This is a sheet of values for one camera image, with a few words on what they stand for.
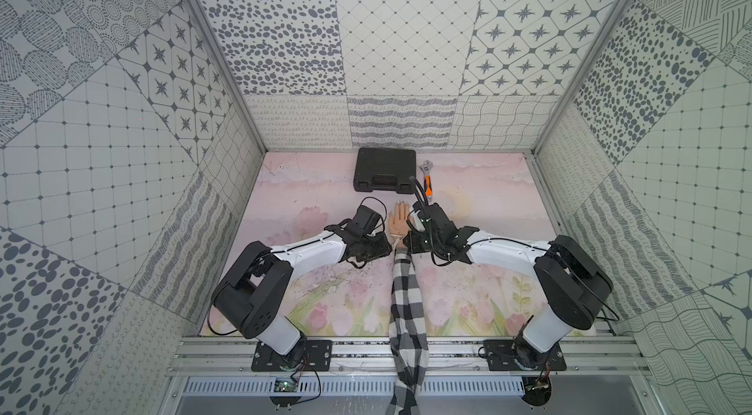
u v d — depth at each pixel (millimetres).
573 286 465
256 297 444
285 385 716
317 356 735
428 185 1106
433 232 700
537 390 720
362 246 694
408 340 716
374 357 755
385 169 1143
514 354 665
